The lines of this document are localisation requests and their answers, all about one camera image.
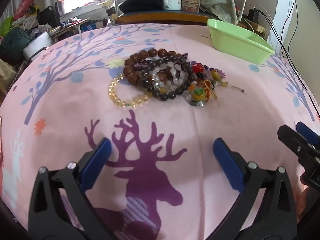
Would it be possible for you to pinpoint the thin beaded string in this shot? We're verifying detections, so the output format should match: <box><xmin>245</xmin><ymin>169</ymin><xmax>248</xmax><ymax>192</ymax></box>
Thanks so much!
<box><xmin>220</xmin><ymin>81</ymin><xmax>245</xmax><ymax>94</ymax></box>

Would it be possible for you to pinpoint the dark teal cloth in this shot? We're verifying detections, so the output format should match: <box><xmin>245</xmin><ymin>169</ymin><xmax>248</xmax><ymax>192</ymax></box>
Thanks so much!
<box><xmin>0</xmin><ymin>27</ymin><xmax>32</xmax><ymax>63</ymax></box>

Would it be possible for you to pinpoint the pink printed blanket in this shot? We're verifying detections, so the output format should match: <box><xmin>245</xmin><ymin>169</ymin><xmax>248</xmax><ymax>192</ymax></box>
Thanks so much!
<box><xmin>0</xmin><ymin>23</ymin><xmax>320</xmax><ymax>240</ymax></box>

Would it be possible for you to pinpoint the white lidded pot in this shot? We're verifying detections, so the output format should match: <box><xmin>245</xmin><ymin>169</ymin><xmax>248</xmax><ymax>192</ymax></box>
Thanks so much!
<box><xmin>22</xmin><ymin>31</ymin><xmax>54</xmax><ymax>60</ymax></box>

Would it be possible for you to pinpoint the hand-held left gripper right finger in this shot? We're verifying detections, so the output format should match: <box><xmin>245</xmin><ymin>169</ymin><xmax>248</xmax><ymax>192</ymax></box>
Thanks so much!
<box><xmin>205</xmin><ymin>137</ymin><xmax>298</xmax><ymax>240</ymax></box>

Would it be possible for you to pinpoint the gold pendant charm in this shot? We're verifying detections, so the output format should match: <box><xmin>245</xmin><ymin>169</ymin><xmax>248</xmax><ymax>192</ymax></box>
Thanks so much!
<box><xmin>205</xmin><ymin>80</ymin><xmax>218</xmax><ymax>99</ymax></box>

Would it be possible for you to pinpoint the black power cable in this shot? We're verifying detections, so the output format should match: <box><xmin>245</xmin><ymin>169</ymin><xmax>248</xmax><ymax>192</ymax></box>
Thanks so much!
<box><xmin>255</xmin><ymin>4</ymin><xmax>320</xmax><ymax>123</ymax></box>

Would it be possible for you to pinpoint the yellow green glass charm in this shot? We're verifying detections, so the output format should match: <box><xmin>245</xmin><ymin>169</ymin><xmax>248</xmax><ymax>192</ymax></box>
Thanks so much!
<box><xmin>186</xmin><ymin>86</ymin><xmax>210</xmax><ymax>107</ymax></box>

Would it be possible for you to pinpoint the black bag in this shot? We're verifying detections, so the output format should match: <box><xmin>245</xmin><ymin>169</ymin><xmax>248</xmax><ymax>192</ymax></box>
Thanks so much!
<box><xmin>37</xmin><ymin>6</ymin><xmax>60</xmax><ymax>28</ymax></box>

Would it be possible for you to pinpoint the purple bead bracelet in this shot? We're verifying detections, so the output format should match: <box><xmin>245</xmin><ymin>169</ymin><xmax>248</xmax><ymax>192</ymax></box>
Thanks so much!
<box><xmin>132</xmin><ymin>52</ymin><xmax>220</xmax><ymax>73</ymax></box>

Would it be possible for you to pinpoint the blue white striped box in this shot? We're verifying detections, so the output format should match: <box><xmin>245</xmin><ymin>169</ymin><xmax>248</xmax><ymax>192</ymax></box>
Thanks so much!
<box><xmin>81</xmin><ymin>20</ymin><xmax>97</xmax><ymax>33</ymax></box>

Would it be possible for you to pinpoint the red bag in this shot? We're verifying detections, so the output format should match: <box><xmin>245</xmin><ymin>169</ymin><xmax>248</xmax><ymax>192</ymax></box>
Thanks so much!
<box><xmin>14</xmin><ymin>0</ymin><xmax>34</xmax><ymax>20</ymax></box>

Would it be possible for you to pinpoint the black folded cloth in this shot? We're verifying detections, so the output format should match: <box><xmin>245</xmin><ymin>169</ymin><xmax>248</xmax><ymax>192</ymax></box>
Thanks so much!
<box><xmin>119</xmin><ymin>0</ymin><xmax>164</xmax><ymax>14</ymax></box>

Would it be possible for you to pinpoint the white enamel mug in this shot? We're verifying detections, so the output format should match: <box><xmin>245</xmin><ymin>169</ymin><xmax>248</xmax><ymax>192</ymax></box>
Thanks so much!
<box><xmin>161</xmin><ymin>0</ymin><xmax>182</xmax><ymax>11</ymax></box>

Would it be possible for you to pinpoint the beige power strip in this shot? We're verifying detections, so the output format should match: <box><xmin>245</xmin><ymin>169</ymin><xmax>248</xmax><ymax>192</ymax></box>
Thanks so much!
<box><xmin>245</xmin><ymin>20</ymin><xmax>266</xmax><ymax>34</ymax></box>

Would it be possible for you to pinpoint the large brown wooden bead bracelet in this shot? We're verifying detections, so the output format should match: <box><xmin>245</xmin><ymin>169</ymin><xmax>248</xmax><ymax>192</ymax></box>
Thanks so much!
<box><xmin>124</xmin><ymin>48</ymin><xmax>181</xmax><ymax>87</ymax></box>

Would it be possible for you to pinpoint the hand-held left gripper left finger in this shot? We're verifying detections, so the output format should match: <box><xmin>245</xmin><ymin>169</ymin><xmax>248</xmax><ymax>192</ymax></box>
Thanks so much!
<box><xmin>28</xmin><ymin>137</ymin><xmax>118</xmax><ymax>240</ymax></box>

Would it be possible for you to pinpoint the green bag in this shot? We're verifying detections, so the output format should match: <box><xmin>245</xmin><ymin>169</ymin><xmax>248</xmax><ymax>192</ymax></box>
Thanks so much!
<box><xmin>0</xmin><ymin>16</ymin><xmax>14</xmax><ymax>38</ymax></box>

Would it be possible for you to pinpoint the amber flower ring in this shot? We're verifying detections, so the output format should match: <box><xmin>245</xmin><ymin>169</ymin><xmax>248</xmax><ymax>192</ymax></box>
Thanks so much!
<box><xmin>211</xmin><ymin>69</ymin><xmax>225</xmax><ymax>80</ymax></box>

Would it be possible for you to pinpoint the green plastic basket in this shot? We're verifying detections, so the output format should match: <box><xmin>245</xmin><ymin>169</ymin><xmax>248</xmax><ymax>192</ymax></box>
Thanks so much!
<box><xmin>207</xmin><ymin>18</ymin><xmax>275</xmax><ymax>65</ymax></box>

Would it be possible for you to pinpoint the white clear bead bracelet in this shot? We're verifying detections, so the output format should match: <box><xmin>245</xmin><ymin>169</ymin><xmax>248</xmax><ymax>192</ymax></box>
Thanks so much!
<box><xmin>149</xmin><ymin>61</ymin><xmax>192</xmax><ymax>92</ymax></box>

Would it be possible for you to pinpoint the black power adapter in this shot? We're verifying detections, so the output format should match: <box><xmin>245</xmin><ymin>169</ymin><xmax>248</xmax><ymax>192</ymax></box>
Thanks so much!
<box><xmin>249</xmin><ymin>7</ymin><xmax>260</xmax><ymax>22</ymax></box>

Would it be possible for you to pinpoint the wooden desk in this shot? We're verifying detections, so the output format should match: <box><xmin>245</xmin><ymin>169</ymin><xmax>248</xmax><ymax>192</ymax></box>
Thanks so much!
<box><xmin>115</xmin><ymin>10</ymin><xmax>213</xmax><ymax>26</ymax></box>

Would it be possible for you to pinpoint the woven small box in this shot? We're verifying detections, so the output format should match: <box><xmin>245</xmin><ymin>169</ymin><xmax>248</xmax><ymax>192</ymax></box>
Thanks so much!
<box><xmin>181</xmin><ymin>0</ymin><xmax>200</xmax><ymax>12</ymax></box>

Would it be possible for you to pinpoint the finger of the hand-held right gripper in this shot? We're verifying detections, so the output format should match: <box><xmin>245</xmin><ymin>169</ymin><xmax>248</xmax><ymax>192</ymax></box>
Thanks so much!
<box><xmin>296</xmin><ymin>121</ymin><xmax>320</xmax><ymax>147</ymax></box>
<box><xmin>277</xmin><ymin>125</ymin><xmax>320</xmax><ymax>188</ymax></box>

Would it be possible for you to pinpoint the dark smoky bead bracelet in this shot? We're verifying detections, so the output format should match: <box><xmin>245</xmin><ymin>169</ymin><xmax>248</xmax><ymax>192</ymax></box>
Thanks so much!
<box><xmin>140</xmin><ymin>56</ymin><xmax>198</xmax><ymax>100</ymax></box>

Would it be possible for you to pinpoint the low wooden table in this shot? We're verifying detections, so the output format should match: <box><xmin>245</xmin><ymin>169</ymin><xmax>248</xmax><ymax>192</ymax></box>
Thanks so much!
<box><xmin>51</xmin><ymin>17</ymin><xmax>92</xmax><ymax>43</ymax></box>

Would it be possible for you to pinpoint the black hanging cable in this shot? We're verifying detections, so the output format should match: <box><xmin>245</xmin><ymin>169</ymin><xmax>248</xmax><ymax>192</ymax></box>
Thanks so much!
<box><xmin>287</xmin><ymin>0</ymin><xmax>302</xmax><ymax>42</ymax></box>

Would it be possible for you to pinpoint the white cable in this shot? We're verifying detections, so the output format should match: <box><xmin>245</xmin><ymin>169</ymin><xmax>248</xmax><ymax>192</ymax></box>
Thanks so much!
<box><xmin>244</xmin><ymin>17</ymin><xmax>254</xmax><ymax>34</ymax></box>

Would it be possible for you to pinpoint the yellow crystal bead bracelet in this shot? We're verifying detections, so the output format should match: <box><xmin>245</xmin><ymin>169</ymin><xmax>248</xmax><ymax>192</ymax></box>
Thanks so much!
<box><xmin>108</xmin><ymin>73</ymin><xmax>150</xmax><ymax>108</ymax></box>

